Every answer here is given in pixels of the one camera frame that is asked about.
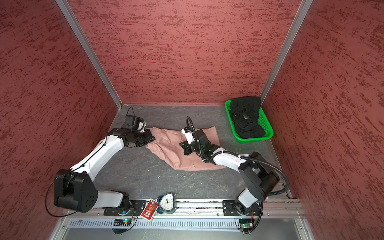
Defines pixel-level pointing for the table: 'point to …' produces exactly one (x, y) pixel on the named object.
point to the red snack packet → (150, 210)
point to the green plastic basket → (262, 121)
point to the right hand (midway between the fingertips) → (179, 147)
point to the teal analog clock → (167, 203)
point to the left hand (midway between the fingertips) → (154, 141)
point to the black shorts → (244, 111)
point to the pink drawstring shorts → (166, 144)
